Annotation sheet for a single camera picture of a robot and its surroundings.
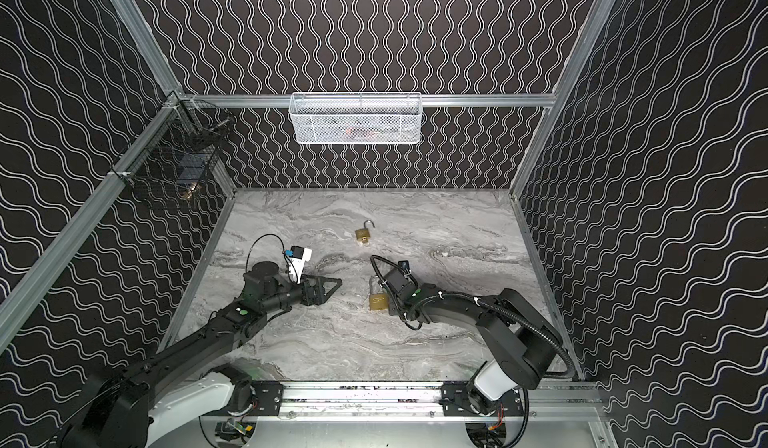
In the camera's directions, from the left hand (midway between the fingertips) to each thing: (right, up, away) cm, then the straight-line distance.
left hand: (340, 284), depth 77 cm
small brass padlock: (+4, +12, +29) cm, 32 cm away
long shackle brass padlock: (+9, -7, +16) cm, 20 cm away
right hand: (+17, -8, +14) cm, 23 cm away
